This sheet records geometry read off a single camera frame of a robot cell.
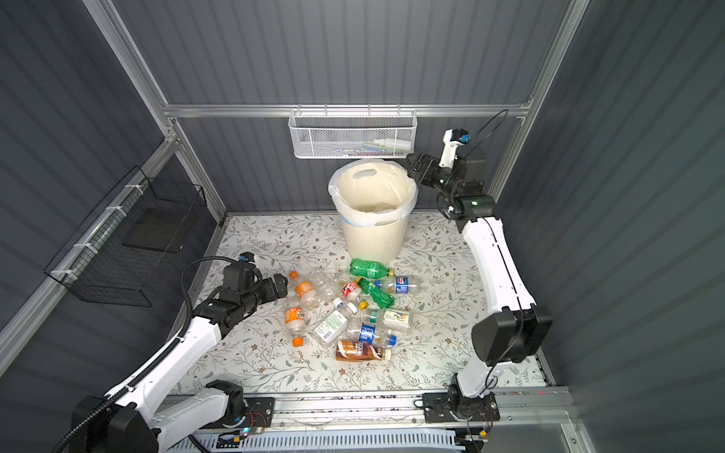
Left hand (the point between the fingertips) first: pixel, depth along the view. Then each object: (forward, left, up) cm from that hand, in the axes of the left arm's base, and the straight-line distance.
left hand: (273, 283), depth 84 cm
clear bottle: (+3, -14, -10) cm, 17 cm away
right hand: (+16, -43, +30) cm, 55 cm away
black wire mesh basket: (+1, +36, +15) cm, 39 cm away
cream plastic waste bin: (+36, -33, +1) cm, 49 cm away
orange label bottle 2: (-7, -5, -12) cm, 15 cm away
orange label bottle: (+2, -8, -9) cm, 12 cm away
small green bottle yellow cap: (-4, -34, -8) cm, 35 cm away
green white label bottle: (-10, -17, -10) cm, 22 cm away
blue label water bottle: (-14, -29, -7) cm, 33 cm away
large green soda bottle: (+11, -30, -12) cm, 34 cm away
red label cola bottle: (+1, -23, -8) cm, 24 cm away
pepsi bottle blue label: (+2, -39, -9) cm, 40 cm away
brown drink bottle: (-18, -22, -8) cm, 30 cm away
